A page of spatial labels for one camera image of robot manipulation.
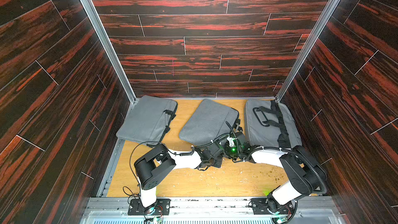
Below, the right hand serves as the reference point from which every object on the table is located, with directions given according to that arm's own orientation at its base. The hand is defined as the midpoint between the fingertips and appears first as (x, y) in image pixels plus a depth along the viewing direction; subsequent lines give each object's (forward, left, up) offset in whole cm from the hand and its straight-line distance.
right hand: (220, 150), depth 93 cm
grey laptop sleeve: (+17, +8, +4) cm, 19 cm away
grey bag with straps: (+16, -31, +7) cm, 35 cm away
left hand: (-7, -1, 0) cm, 7 cm away
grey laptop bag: (+17, +48, +3) cm, 51 cm away
